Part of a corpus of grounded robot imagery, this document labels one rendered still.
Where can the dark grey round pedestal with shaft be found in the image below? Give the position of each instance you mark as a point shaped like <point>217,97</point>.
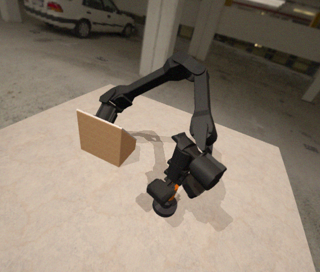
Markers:
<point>166,210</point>

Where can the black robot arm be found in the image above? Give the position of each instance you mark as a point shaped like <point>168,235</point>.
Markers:
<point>205,171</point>

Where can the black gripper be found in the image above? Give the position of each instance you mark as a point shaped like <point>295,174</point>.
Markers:
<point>162,191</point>

